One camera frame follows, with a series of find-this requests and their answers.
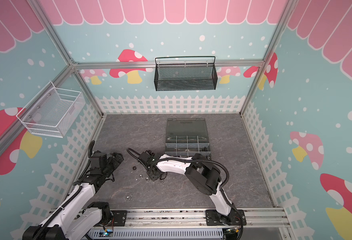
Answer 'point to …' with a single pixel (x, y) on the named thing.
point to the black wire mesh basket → (185, 73)
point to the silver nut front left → (128, 197)
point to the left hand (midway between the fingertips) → (118, 161)
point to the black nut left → (134, 168)
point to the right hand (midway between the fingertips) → (155, 173)
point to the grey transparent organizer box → (186, 137)
